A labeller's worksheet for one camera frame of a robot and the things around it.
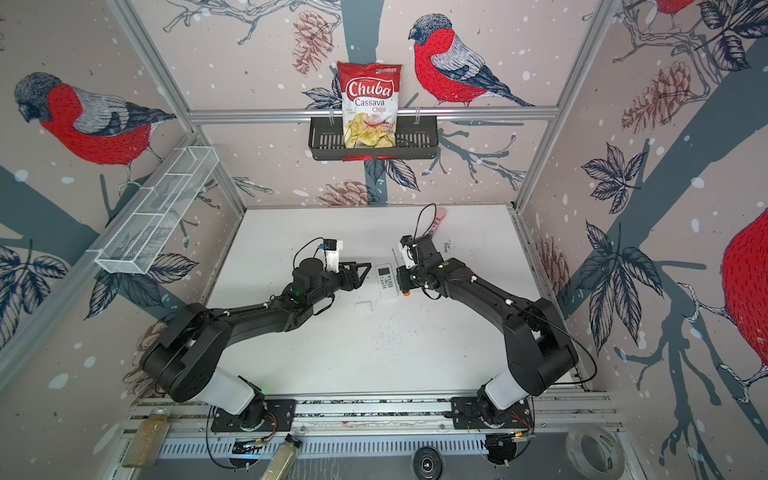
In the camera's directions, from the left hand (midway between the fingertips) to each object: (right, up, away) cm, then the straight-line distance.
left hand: (363, 265), depth 84 cm
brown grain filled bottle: (-48, -38, -17) cm, 64 cm away
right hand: (+9, -5, +4) cm, 11 cm away
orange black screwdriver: (+13, -9, +1) cm, 15 cm away
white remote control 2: (+6, -7, +14) cm, 17 cm away
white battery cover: (-1, -15, +8) cm, 17 cm away
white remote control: (+12, +2, -5) cm, 13 cm away
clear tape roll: (+57, -43, -14) cm, 73 cm away
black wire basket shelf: (+16, +40, +11) cm, 45 cm away
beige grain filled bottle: (-16, -42, -19) cm, 49 cm away
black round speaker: (+16, -37, -25) cm, 48 cm away
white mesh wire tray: (-56, +9, -10) cm, 58 cm away
